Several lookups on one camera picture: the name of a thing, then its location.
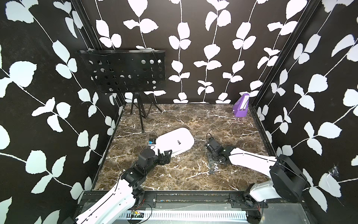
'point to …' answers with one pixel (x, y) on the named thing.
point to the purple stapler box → (240, 106)
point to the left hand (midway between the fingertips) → (167, 149)
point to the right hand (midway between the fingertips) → (209, 154)
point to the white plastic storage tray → (177, 141)
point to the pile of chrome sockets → (213, 167)
